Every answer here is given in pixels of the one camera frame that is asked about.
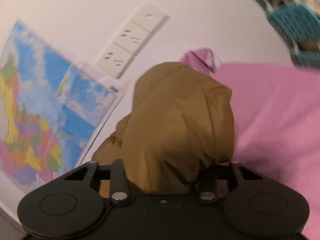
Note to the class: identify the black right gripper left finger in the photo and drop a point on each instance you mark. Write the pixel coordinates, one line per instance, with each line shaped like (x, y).
(91, 174)

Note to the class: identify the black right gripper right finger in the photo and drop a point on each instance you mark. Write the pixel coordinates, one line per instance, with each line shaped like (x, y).
(218, 180)

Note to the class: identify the brown puffer jacket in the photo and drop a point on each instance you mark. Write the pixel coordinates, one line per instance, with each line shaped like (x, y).
(181, 123)

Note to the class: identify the pink bed sheet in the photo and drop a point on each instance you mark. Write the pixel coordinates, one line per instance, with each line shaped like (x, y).
(276, 115)

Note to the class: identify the colourful wall map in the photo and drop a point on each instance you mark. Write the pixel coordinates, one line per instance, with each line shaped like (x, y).
(52, 109)

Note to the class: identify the white wall socket panel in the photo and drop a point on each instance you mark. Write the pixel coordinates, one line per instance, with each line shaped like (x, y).
(130, 39)

